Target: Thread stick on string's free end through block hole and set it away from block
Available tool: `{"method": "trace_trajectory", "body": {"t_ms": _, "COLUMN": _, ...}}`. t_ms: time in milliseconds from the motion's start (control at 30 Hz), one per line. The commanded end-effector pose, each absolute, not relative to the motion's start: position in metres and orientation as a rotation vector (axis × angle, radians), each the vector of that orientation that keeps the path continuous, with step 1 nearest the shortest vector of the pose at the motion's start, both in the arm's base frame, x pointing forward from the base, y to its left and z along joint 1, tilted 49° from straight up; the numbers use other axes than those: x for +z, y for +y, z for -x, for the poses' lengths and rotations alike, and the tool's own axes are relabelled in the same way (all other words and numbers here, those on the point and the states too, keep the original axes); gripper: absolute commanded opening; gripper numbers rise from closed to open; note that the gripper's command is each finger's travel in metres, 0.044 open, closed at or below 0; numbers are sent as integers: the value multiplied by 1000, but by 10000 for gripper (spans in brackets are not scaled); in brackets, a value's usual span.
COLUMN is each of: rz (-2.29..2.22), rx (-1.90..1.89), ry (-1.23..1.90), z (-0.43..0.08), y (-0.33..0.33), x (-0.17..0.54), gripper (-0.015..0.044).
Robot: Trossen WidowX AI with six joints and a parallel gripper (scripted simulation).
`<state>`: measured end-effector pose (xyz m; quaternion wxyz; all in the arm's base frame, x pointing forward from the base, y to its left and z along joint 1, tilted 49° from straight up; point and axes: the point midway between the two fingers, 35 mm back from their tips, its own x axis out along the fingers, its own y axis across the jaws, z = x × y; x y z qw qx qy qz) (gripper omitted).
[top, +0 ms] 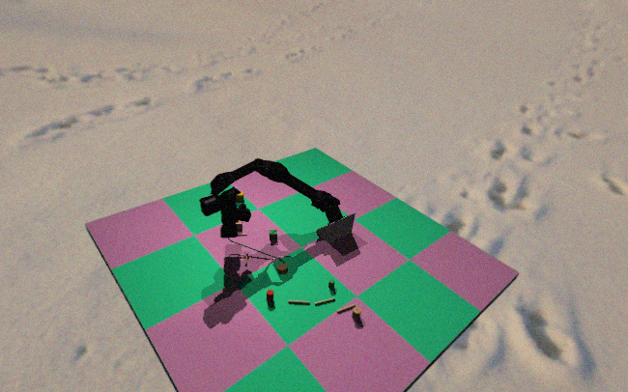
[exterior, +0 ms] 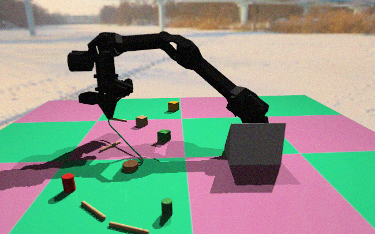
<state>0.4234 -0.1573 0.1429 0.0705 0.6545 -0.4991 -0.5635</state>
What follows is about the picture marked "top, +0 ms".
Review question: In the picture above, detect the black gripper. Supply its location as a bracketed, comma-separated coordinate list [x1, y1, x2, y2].
[220, 204, 238, 238]

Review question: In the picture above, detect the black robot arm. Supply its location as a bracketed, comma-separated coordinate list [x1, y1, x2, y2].
[200, 158, 346, 224]

